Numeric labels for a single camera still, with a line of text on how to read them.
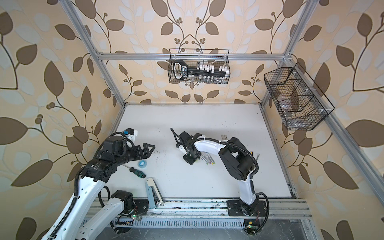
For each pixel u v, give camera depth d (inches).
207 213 29.0
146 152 25.4
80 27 31.1
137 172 33.1
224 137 40.1
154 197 29.6
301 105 28.7
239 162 19.7
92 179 18.3
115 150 21.6
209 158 35.9
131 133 25.7
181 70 33.0
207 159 35.8
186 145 28.8
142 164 35.1
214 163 35.2
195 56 35.6
